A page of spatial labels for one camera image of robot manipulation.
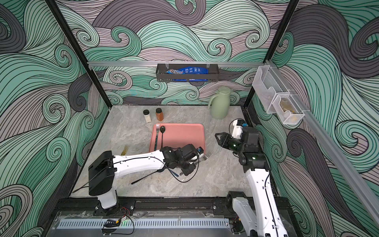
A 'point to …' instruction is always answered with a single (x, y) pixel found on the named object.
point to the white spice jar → (146, 113)
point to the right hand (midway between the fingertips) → (221, 136)
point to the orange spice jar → (159, 114)
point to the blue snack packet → (190, 70)
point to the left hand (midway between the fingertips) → (194, 164)
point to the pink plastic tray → (178, 135)
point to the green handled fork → (157, 129)
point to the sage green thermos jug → (220, 103)
